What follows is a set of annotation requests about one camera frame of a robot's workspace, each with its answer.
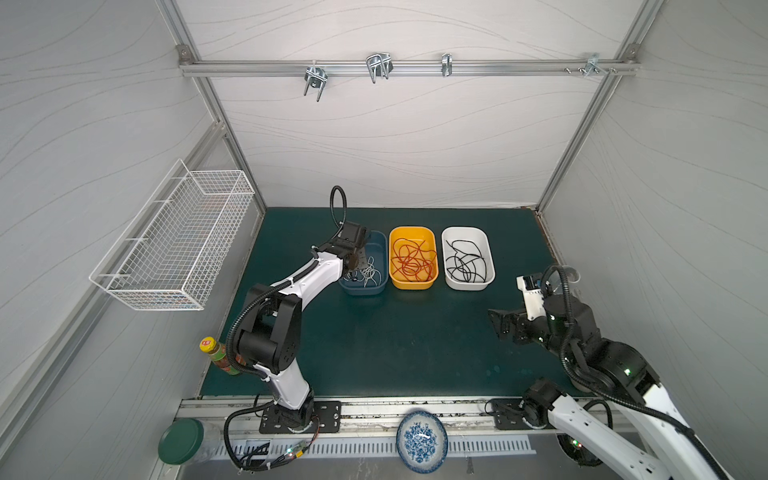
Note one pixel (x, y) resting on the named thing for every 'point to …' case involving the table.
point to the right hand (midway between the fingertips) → (512, 300)
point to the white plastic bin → (480, 236)
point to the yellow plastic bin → (416, 234)
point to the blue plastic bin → (377, 245)
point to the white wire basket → (167, 251)
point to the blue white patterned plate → (421, 441)
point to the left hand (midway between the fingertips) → (359, 254)
